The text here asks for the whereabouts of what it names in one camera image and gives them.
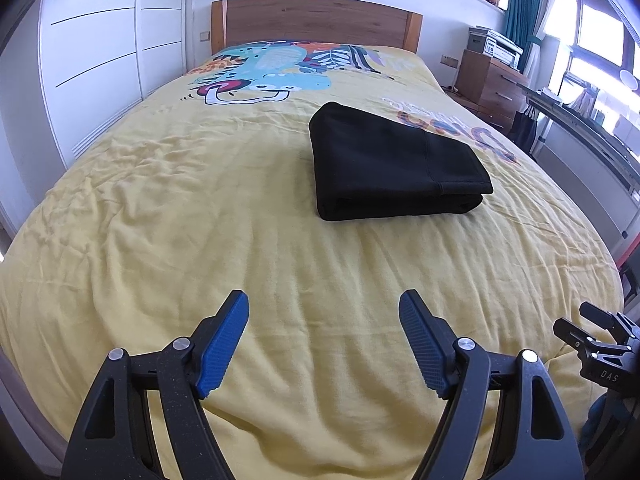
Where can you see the red pole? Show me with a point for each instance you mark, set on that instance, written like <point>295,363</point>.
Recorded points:
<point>626,262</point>

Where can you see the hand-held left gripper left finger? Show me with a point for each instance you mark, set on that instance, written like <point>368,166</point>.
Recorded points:
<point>222,345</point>

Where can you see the grey desk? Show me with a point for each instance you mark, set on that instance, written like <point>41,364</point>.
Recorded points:
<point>590,127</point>

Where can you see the black pants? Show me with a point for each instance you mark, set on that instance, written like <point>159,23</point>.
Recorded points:
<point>390,170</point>

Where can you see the wooden dresser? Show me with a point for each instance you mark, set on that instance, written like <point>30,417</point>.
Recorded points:
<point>490,80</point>

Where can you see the teal curtain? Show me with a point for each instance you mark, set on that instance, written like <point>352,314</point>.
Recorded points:
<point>520,0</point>

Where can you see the round white lamp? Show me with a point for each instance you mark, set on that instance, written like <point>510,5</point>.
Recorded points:
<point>631,81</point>

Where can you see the wooden bed frame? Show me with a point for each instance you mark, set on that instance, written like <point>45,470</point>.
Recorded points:
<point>35,410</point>

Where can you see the yellow printed blanket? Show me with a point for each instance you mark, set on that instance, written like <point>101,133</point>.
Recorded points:
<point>175,210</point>

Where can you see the white radiator cover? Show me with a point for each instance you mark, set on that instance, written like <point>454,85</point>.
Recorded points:
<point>575,175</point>

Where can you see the white wardrobe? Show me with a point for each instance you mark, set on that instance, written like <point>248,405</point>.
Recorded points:
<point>100,35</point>

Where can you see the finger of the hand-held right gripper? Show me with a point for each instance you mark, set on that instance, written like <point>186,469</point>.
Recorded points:
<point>617,325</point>
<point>605,360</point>

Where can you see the wooden headboard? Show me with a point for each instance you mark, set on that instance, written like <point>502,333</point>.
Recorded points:
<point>320,17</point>

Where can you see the black bag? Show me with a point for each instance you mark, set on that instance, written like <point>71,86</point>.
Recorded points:
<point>525,130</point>

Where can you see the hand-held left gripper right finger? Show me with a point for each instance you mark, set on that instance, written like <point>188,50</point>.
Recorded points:
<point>425,345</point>

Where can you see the white printer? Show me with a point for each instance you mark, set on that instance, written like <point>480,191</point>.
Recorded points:
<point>495,45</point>

